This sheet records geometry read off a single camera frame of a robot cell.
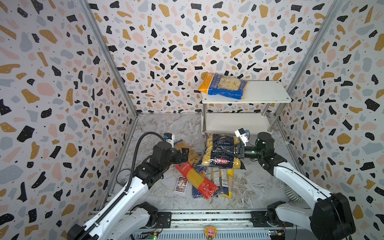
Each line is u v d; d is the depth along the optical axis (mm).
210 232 672
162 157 547
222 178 831
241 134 716
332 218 399
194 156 919
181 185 837
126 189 462
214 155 701
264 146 618
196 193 797
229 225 731
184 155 683
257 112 1256
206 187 780
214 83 852
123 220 539
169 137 663
